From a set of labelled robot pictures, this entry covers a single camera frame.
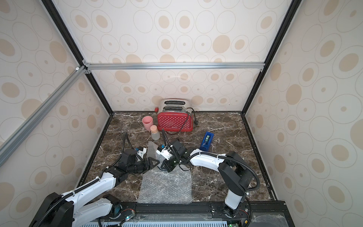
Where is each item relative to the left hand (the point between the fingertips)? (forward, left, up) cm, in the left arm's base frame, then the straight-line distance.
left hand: (160, 164), depth 81 cm
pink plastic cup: (+34, +14, -3) cm, 37 cm away
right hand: (+1, -3, -3) cm, 4 cm away
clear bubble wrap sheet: (-10, +2, -9) cm, 13 cm away
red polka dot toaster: (+31, -7, +8) cm, 33 cm away
